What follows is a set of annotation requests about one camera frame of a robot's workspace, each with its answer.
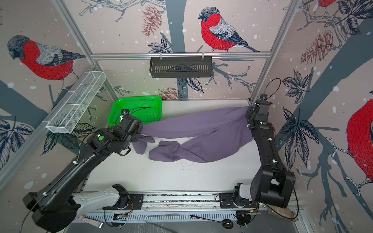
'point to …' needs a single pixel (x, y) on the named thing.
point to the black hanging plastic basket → (180, 67)
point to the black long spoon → (227, 224)
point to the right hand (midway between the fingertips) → (257, 107)
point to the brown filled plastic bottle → (285, 213)
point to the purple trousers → (222, 133)
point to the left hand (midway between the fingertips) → (133, 127)
